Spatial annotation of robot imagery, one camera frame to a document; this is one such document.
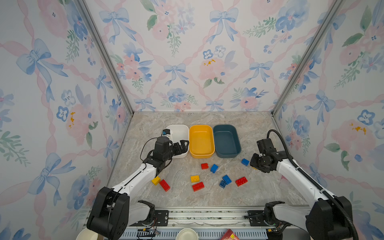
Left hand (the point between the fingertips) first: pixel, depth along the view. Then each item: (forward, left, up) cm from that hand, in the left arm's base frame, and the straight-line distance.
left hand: (183, 141), depth 84 cm
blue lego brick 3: (-16, -25, -15) cm, 33 cm away
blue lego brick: (-9, -18, -15) cm, 25 cm away
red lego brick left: (-19, +10, -15) cm, 26 cm away
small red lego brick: (-7, -13, -16) cm, 22 cm away
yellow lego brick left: (-17, +15, -13) cm, 26 cm away
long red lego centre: (-20, -8, -15) cm, 26 cm away
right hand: (-9, -40, -8) cm, 42 cm away
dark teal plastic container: (+9, -28, -14) cm, 33 cm away
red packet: (-42, -22, -11) cm, 49 cm away
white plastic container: (+18, +4, -15) cm, 24 cm away
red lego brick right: (-17, -33, -14) cm, 40 cm away
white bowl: (-41, -3, -18) cm, 45 cm away
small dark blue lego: (-18, -22, -14) cm, 32 cm away
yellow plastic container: (+10, -11, -14) cm, 20 cm away
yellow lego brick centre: (-15, -7, -16) cm, 23 cm away
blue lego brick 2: (-4, -38, -15) cm, 41 cm away
